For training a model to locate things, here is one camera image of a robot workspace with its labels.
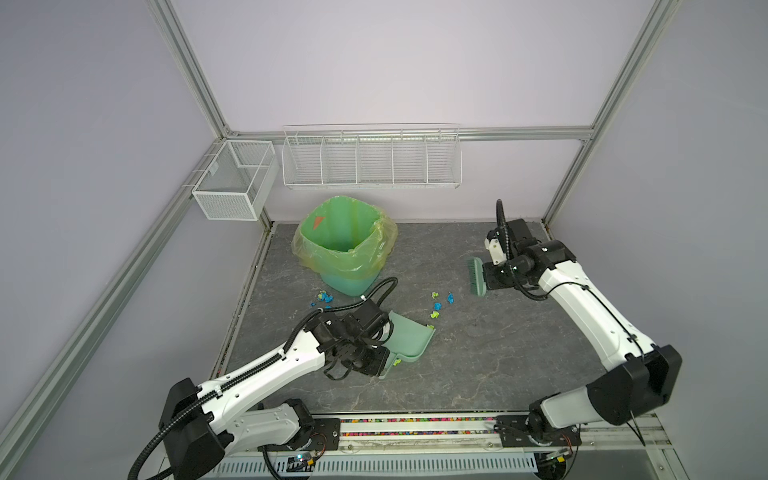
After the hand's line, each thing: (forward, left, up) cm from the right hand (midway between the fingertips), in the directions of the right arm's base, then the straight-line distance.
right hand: (491, 279), depth 80 cm
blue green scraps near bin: (+2, +13, -18) cm, 23 cm away
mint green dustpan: (-14, +23, -9) cm, 28 cm away
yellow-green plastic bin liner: (+23, +44, -8) cm, 51 cm away
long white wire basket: (+40, +34, +13) cm, 54 cm away
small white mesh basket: (+38, +81, +6) cm, 89 cm away
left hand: (-23, +30, -7) cm, 38 cm away
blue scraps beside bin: (+6, +51, -18) cm, 54 cm away
